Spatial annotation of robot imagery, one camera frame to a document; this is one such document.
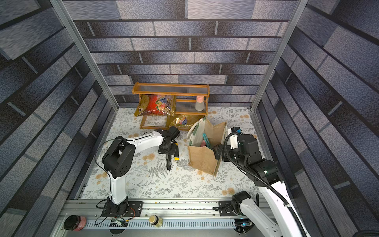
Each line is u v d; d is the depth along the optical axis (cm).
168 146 81
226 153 47
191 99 106
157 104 94
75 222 64
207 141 95
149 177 85
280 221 40
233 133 58
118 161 51
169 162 90
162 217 75
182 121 105
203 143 96
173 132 79
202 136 95
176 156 92
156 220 61
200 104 95
